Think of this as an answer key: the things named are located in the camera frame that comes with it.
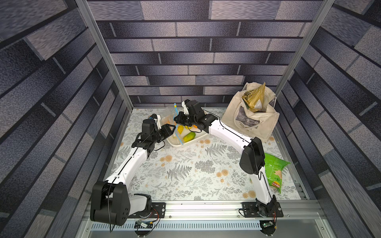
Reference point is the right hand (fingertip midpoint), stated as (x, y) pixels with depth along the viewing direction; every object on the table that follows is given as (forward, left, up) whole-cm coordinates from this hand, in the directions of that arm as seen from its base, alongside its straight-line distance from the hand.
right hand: (171, 118), depth 84 cm
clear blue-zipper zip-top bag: (+10, +5, -11) cm, 16 cm away
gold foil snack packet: (+17, -51, 0) cm, 54 cm away
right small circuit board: (-47, -51, -27) cm, 75 cm away
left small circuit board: (-49, +13, -23) cm, 56 cm away
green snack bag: (-22, -58, -18) cm, 65 cm away
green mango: (-1, -9, -18) cm, 21 cm away
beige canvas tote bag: (+6, -57, -14) cm, 59 cm away
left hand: (-5, -2, -2) cm, 6 cm away
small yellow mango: (+6, -3, -19) cm, 20 cm away
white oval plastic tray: (-5, +1, -16) cm, 17 cm away
